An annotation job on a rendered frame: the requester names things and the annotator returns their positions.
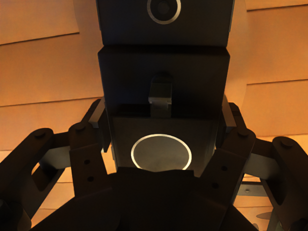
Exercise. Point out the grey finder catch cap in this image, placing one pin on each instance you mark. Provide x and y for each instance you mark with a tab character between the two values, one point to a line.
160	95

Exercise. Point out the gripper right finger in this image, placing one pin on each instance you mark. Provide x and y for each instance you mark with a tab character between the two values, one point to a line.
231	158

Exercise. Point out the round silver-rimmed magnifier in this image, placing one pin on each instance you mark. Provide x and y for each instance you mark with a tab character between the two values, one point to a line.
161	154

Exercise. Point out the black finder hood panel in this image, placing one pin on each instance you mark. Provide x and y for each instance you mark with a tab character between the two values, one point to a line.
125	134

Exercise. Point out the grey metal bracket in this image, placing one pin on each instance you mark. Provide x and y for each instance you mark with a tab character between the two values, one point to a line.
252	190

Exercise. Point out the black camera body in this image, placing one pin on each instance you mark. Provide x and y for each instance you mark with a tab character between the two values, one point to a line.
120	21

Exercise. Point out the black waist-level finder body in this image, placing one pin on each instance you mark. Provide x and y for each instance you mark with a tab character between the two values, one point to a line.
125	77

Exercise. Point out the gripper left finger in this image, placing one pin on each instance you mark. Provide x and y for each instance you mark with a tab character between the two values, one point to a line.
83	154

